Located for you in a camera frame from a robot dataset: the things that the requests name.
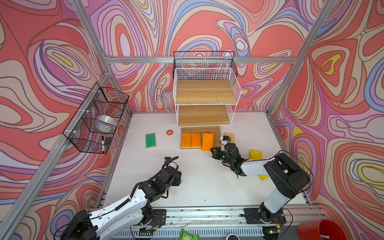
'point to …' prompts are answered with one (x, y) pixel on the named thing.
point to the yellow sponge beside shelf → (232, 136)
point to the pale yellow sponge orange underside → (207, 141)
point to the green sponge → (150, 141)
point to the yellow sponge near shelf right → (255, 155)
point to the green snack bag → (184, 235)
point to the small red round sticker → (169, 132)
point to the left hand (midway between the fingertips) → (180, 173)
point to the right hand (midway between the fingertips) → (211, 151)
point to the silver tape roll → (106, 121)
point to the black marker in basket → (103, 144)
